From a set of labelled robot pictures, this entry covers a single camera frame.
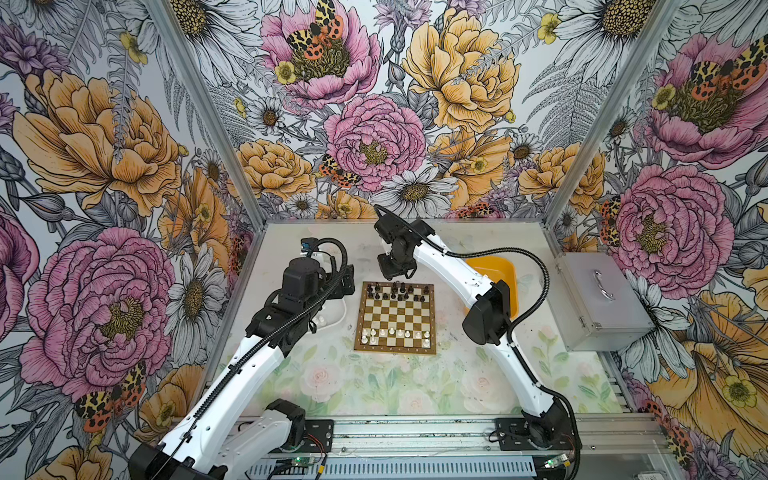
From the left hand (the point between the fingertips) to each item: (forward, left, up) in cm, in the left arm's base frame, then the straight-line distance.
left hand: (335, 278), depth 77 cm
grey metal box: (-3, -69, -8) cm, 70 cm away
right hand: (+9, -15, -13) cm, 21 cm away
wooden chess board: (0, -16, -22) cm, 27 cm away
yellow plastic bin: (+17, -50, -21) cm, 57 cm away
